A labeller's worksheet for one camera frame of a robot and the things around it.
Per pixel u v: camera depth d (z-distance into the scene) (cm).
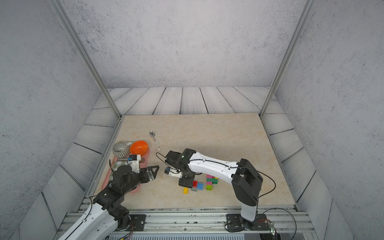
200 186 81
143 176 69
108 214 56
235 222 73
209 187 83
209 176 87
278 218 75
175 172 69
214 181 85
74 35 79
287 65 91
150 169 71
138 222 73
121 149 99
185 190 83
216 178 85
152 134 108
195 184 78
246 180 44
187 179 69
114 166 91
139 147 99
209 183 86
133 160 70
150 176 71
